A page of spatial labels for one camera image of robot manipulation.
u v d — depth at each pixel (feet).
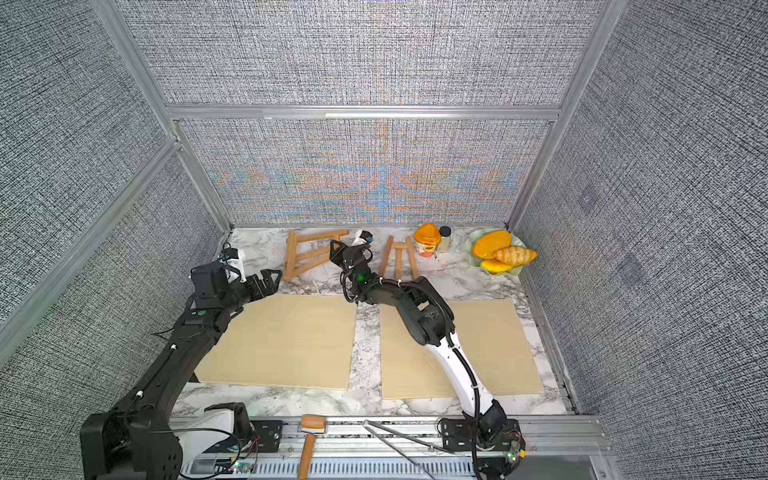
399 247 3.71
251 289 2.40
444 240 3.46
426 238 3.46
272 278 2.46
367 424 2.50
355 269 2.63
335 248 3.17
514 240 3.53
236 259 2.41
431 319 2.03
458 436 2.41
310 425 2.44
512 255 3.27
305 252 3.66
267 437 2.38
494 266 3.39
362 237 3.05
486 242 3.64
